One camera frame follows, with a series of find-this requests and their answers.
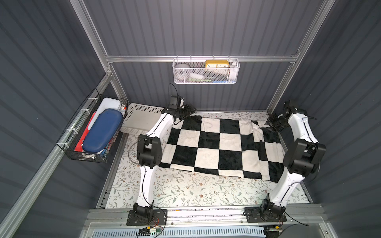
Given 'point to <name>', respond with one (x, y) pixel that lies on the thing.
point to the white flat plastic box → (106, 103)
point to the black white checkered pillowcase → (244, 148)
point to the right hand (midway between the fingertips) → (270, 124)
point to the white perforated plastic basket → (140, 118)
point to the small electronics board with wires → (146, 231)
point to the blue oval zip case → (102, 130)
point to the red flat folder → (79, 148)
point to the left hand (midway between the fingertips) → (196, 111)
